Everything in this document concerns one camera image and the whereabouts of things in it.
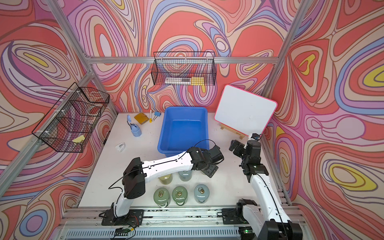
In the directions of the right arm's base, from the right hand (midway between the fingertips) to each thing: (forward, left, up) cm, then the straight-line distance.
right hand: (239, 148), depth 83 cm
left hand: (-9, +17, -4) cm, 20 cm away
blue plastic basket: (+27, +34, -13) cm, 46 cm away
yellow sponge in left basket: (0, +82, +15) cm, 83 cm away
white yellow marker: (+36, +59, -11) cm, 70 cm away
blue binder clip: (+42, +54, -12) cm, 69 cm away
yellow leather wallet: (+36, +66, -10) cm, 76 cm away
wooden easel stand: (+18, -4, -9) cm, 21 cm away
